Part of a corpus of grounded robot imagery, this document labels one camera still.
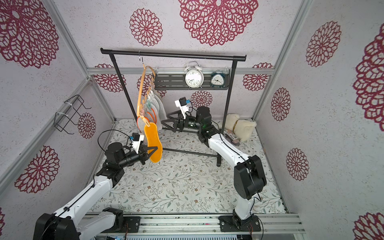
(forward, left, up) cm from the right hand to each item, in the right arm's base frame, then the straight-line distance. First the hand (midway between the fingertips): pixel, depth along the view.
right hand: (163, 118), depth 69 cm
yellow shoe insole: (-7, +5, -8) cm, 11 cm away
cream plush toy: (+21, -47, -30) cm, 60 cm away
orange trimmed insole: (+8, +8, -5) cm, 13 cm away
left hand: (-7, +5, -15) cm, 17 cm away
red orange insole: (+2, +13, -5) cm, 14 cm away
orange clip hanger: (+41, +18, -4) cm, 45 cm away
